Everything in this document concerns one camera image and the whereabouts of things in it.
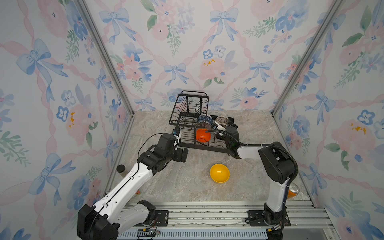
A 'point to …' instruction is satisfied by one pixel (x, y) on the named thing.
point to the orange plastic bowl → (202, 136)
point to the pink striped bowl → (207, 125)
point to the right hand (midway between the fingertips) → (226, 123)
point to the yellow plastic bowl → (219, 173)
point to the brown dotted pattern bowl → (221, 119)
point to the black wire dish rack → (188, 106)
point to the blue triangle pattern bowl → (205, 118)
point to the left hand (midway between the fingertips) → (180, 147)
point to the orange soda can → (293, 190)
